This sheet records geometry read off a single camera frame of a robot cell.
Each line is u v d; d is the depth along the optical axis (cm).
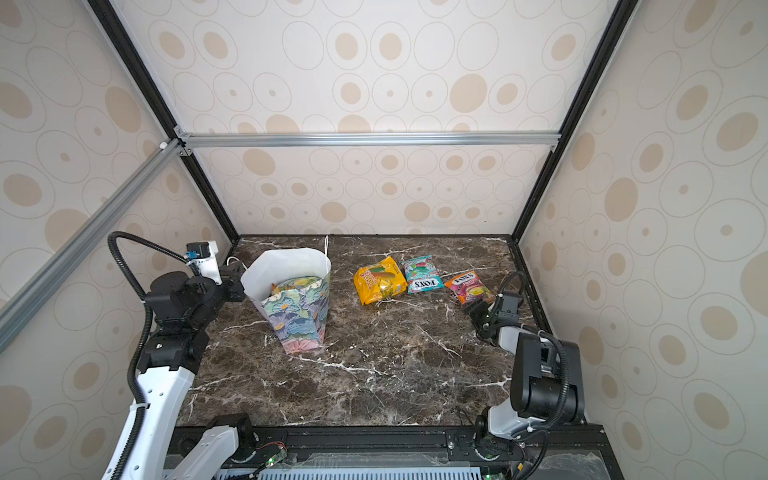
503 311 74
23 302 52
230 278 60
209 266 60
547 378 47
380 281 99
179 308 49
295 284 85
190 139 90
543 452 70
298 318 81
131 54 73
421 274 103
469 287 100
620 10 68
